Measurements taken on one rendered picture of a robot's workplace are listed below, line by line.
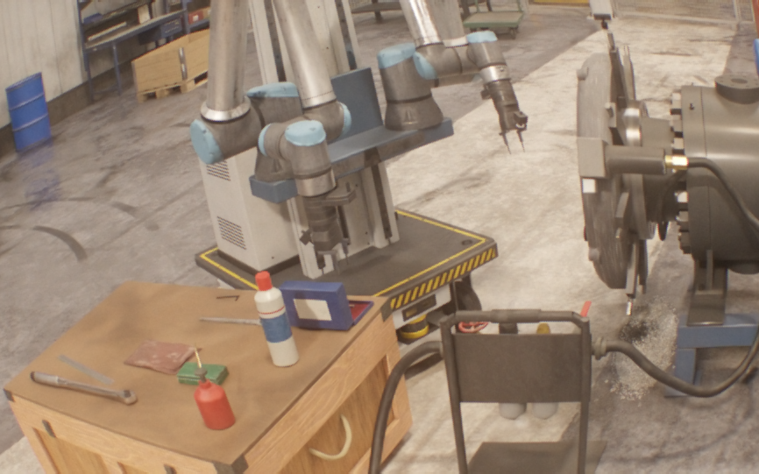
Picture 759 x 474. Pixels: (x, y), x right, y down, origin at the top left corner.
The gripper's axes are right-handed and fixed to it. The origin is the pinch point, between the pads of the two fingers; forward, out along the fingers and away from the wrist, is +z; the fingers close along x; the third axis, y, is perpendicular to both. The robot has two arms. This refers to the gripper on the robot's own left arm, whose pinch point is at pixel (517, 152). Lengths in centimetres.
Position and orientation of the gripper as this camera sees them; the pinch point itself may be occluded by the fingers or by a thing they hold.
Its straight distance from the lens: 246.4
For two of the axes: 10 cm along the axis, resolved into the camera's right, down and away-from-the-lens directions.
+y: 3.5, -1.4, -9.3
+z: 2.5, 9.7, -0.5
